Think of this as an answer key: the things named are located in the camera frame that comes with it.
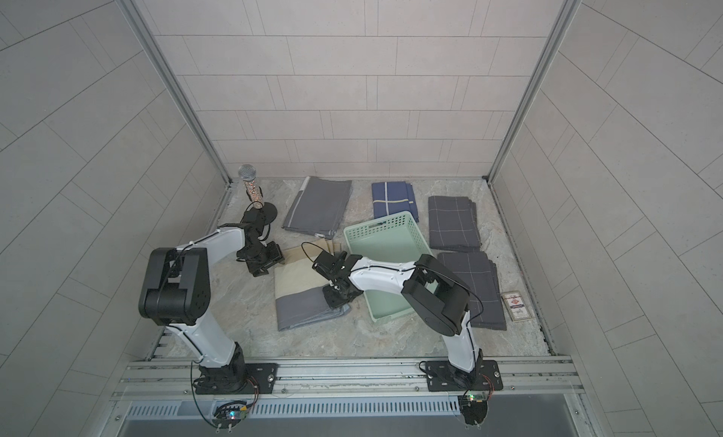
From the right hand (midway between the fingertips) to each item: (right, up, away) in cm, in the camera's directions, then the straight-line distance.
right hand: (335, 304), depth 86 cm
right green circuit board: (+37, -19, -18) cm, 45 cm away
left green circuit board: (-22, -18, -21) cm, 35 cm away
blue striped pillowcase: (+18, +33, +22) cm, 44 cm away
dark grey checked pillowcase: (+41, +24, +16) cm, 50 cm away
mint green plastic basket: (+18, +19, +12) cm, 29 cm away
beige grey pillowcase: (-12, +5, 0) cm, 13 cm away
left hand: (-19, +12, +9) cm, 24 cm away
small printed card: (+54, +1, -5) cm, 54 cm away
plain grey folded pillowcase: (-9, +30, +19) cm, 37 cm away
